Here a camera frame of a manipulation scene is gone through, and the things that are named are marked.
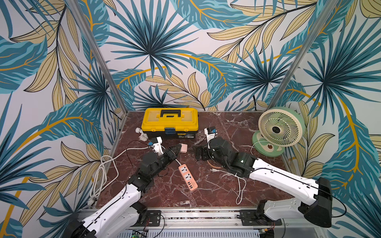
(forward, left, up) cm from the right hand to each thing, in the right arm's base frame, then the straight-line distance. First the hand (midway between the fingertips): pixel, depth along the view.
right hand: (200, 144), depth 73 cm
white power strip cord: (-3, +54, -24) cm, 59 cm away
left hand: (-1, +9, -2) cm, 9 cm away
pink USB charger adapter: (-1, +8, -2) cm, 8 cm away
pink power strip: (-8, +6, -21) cm, 24 cm away
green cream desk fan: (+10, -44, -1) cm, 45 cm away
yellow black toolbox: (+20, +16, -7) cm, 27 cm away
